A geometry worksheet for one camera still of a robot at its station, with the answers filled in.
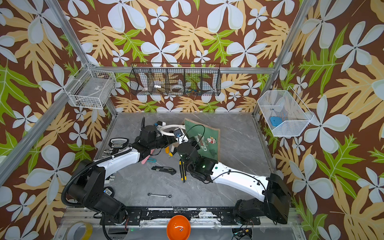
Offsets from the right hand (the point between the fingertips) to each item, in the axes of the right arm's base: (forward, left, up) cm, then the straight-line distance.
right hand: (184, 135), depth 74 cm
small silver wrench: (-22, +9, -26) cm, 36 cm away
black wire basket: (+43, +7, +5) cm, 44 cm away
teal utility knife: (-1, +21, -26) cm, 33 cm away
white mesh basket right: (+15, -56, 0) cm, 58 cm away
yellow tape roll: (-38, +46, -26) cm, 65 cm away
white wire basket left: (+29, +56, +8) cm, 63 cm away
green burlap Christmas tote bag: (+6, -13, -11) cm, 18 cm away
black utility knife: (-7, +13, -25) cm, 29 cm away
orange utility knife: (+6, +12, -26) cm, 29 cm away
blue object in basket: (+10, -50, 0) cm, 51 cm away
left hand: (+6, +4, -8) cm, 11 cm away
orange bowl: (-37, +3, -26) cm, 45 cm away
